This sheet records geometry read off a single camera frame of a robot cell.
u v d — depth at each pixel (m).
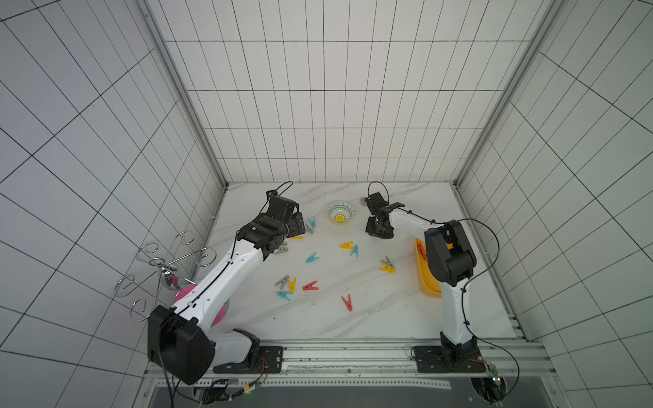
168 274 0.62
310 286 0.87
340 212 1.07
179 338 0.38
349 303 0.83
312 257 0.95
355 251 0.97
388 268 0.92
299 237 1.03
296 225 0.72
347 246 0.98
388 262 0.94
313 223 1.05
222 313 0.46
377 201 0.85
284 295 0.85
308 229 1.03
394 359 0.75
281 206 0.59
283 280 0.88
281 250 0.95
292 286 0.87
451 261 0.55
